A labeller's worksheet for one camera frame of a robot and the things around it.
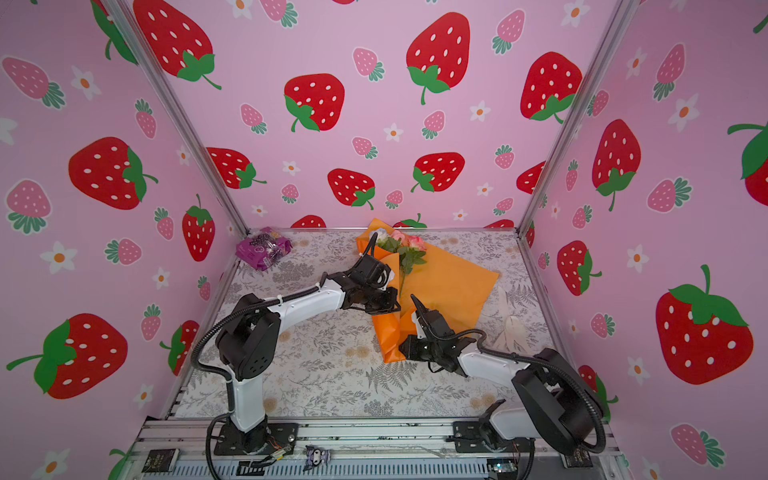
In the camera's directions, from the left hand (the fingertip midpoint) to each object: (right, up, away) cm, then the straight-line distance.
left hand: (405, 307), depth 88 cm
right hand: (-2, -12, -2) cm, 12 cm away
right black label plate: (+41, -33, -19) cm, 56 cm away
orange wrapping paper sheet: (+15, +6, +20) cm, 25 cm away
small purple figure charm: (-22, -32, -19) cm, 43 cm away
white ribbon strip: (+34, -10, +3) cm, 35 cm away
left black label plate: (-59, -34, -18) cm, 70 cm away
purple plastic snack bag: (-52, +18, +19) cm, 58 cm away
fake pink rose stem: (+3, +17, +22) cm, 28 cm away
